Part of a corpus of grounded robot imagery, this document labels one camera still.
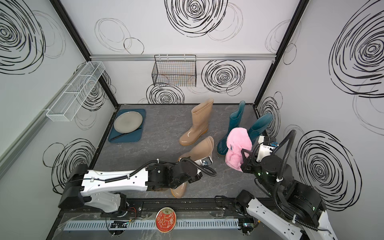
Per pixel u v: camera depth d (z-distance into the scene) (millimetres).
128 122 1082
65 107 722
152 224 642
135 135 1030
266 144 474
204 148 764
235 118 789
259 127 751
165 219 680
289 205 367
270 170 376
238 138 596
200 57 913
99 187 413
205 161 559
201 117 886
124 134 1022
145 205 755
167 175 508
